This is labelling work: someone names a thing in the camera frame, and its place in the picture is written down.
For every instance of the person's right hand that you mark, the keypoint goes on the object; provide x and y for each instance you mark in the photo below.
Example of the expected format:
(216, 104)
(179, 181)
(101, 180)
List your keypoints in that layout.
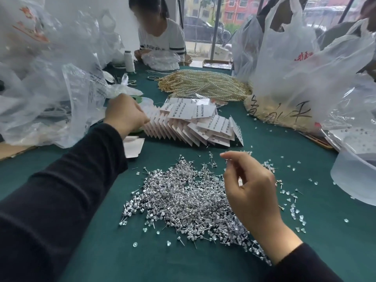
(255, 202)

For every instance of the person's left hand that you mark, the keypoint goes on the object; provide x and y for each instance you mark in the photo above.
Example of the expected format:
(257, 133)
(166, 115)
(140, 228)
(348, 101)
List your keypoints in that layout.
(126, 114)

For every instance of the stack of white cards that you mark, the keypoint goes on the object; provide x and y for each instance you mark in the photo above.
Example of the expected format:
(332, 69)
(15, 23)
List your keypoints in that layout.
(133, 148)

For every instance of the clear plastic earring backs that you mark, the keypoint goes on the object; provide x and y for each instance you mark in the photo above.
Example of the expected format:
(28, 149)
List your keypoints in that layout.
(293, 209)

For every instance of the row of white cards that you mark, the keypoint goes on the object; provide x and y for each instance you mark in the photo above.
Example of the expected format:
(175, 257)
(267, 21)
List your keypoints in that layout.
(182, 114)

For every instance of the pile of silver stud earrings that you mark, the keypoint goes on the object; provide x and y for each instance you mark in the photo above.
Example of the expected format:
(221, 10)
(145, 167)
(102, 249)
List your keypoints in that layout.
(182, 196)

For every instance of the person's right forearm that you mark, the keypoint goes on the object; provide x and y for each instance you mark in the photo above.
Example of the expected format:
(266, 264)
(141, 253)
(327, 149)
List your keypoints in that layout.
(299, 267)

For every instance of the person's left forearm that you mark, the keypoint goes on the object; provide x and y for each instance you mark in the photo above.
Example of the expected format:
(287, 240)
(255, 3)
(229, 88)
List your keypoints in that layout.
(53, 208)

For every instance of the green spool of white thread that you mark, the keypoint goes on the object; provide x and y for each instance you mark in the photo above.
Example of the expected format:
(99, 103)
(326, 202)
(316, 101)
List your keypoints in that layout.
(137, 98)

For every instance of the small bag of pearls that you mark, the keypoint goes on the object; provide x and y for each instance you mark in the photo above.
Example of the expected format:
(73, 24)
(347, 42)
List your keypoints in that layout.
(123, 90)

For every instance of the white thread cone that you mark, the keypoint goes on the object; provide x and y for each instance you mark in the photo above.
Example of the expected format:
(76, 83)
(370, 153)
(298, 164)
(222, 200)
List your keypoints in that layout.
(129, 63)

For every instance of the pile of pearl strands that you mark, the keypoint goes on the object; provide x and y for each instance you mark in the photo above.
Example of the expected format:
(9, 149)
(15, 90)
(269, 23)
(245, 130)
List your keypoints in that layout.
(205, 83)

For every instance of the orange and black tool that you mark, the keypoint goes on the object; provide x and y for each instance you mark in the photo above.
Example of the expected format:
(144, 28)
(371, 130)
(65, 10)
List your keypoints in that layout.
(317, 140)

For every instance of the clear plastic bowl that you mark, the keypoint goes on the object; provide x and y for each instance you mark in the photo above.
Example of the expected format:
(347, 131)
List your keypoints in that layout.
(355, 179)

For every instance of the dark parked car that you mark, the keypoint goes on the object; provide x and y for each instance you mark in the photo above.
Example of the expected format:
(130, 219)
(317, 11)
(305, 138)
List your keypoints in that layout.
(199, 27)

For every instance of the white red-printed plastic bag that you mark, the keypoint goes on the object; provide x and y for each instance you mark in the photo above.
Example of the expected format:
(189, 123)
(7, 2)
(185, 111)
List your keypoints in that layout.
(44, 32)

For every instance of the brown cardboard sheet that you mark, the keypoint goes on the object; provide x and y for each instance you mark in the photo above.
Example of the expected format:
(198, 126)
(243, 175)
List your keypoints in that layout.
(14, 151)

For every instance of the heap of clear plastic bags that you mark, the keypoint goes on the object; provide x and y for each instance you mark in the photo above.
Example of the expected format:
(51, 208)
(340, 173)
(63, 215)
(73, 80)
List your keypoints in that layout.
(352, 114)

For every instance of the white handwritten plastic bag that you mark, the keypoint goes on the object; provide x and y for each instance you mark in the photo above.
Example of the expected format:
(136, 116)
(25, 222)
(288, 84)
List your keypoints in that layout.
(293, 73)

